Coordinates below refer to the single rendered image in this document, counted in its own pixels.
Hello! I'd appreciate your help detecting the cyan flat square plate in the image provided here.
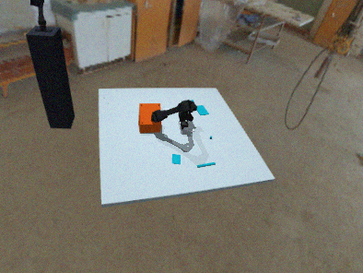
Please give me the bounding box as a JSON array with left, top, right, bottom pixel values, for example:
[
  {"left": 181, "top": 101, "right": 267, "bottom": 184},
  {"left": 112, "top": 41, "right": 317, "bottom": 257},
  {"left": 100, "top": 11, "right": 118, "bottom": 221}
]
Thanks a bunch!
[{"left": 197, "top": 105, "right": 209, "bottom": 115}]

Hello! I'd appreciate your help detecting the small cyan square tile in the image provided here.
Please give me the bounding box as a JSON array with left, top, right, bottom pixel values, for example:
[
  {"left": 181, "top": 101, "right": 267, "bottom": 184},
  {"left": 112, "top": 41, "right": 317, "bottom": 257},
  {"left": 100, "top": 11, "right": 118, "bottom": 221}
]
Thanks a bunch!
[{"left": 172, "top": 154, "right": 181, "bottom": 164}]

